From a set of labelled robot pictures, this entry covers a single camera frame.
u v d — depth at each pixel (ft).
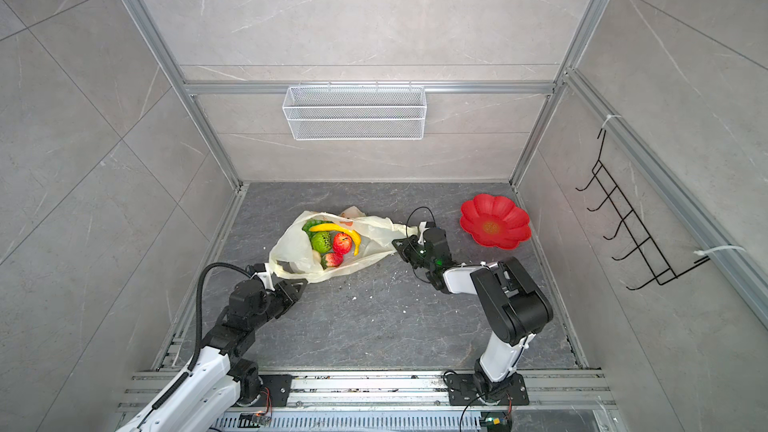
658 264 2.00
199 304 1.94
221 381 1.83
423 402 2.40
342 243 3.13
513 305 1.60
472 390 2.40
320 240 3.13
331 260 3.06
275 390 2.40
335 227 3.19
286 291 2.35
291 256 2.69
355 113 3.29
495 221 3.52
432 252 2.40
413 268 2.86
